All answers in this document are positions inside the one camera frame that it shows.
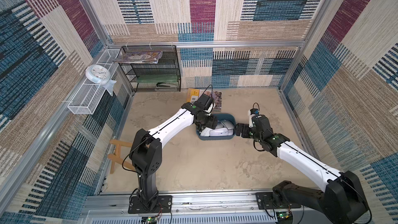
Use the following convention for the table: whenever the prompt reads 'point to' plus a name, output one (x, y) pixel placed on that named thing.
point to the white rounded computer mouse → (205, 131)
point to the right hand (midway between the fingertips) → (241, 124)
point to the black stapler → (162, 84)
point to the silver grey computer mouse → (224, 124)
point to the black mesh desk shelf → (163, 76)
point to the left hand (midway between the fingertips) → (210, 121)
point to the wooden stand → (116, 157)
